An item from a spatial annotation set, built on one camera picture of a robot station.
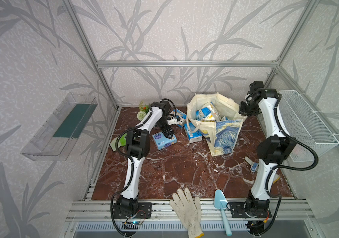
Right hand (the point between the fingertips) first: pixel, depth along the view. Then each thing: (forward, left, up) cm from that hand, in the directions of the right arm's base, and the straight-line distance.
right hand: (241, 112), depth 89 cm
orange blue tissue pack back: (+8, +36, -12) cm, 39 cm away
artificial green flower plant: (+7, +61, -4) cm, 62 cm away
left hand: (-3, +46, -15) cm, 49 cm away
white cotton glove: (-49, +34, -19) cm, 62 cm away
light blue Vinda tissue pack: (-11, +49, -15) cm, 53 cm away
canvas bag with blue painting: (-14, +13, -6) cm, 20 cm away
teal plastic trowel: (-45, +17, -20) cm, 52 cm away
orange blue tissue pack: (-1, +20, 0) cm, 20 cm away
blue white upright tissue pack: (-8, +28, -15) cm, 33 cm away
